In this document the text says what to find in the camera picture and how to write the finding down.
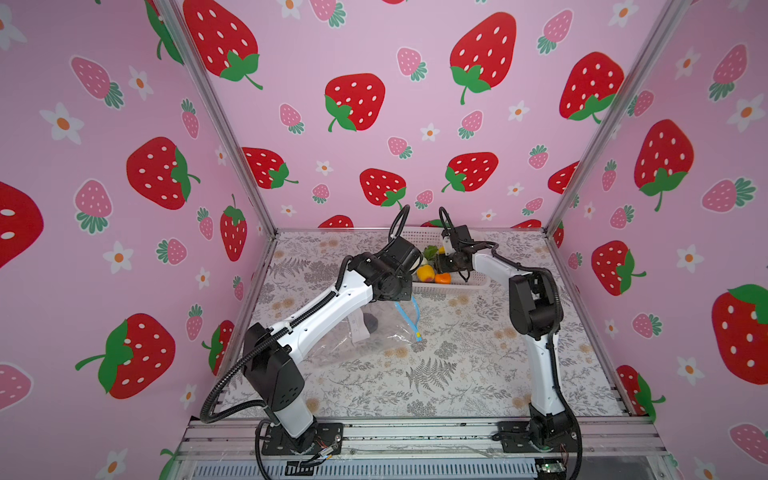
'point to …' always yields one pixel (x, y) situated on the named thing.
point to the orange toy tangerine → (444, 278)
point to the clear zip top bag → (381, 327)
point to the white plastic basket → (426, 236)
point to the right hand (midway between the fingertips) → (442, 262)
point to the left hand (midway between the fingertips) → (404, 289)
